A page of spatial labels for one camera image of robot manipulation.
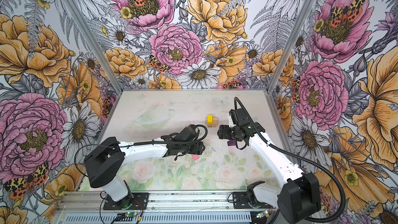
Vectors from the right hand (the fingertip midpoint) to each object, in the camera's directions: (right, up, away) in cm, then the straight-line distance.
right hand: (224, 138), depth 81 cm
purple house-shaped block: (+6, -5, +12) cm, 14 cm away
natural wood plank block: (-4, +4, +19) cm, 20 cm away
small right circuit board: (+16, -32, -9) cm, 37 cm away
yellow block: (-7, +8, +21) cm, 23 cm away
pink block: (-16, -12, +8) cm, 21 cm away
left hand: (-14, -8, +6) cm, 17 cm away
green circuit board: (-44, -32, -10) cm, 56 cm away
